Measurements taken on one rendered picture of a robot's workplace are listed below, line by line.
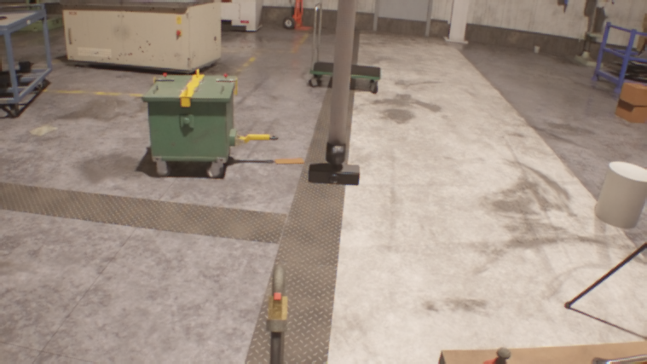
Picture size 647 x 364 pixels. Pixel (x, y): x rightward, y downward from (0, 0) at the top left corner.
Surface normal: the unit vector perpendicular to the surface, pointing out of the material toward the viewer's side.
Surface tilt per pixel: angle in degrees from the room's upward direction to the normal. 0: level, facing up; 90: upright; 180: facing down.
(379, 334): 0
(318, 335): 0
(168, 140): 90
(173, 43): 90
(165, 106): 91
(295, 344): 0
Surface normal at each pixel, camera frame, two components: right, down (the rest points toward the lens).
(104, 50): -0.25, 0.41
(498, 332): 0.06, -0.90
